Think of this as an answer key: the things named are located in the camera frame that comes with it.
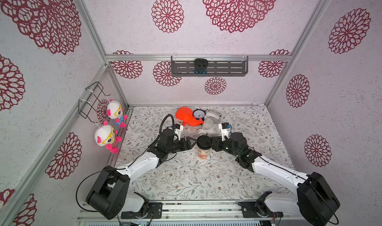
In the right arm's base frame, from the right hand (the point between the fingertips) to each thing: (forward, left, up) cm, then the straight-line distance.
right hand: (208, 138), depth 81 cm
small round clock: (+31, +5, -15) cm, 35 cm away
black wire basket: (+8, +61, +18) cm, 64 cm away
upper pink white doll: (+17, +58, +2) cm, 60 cm away
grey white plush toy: (+13, -2, -5) cm, 14 cm away
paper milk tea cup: (-6, +2, -8) cm, 10 cm away
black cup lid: (-3, +2, 0) cm, 3 cm away
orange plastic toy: (+26, +14, -10) cm, 31 cm away
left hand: (-1, +8, -3) cm, 8 cm away
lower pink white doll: (-1, +56, +3) cm, 56 cm away
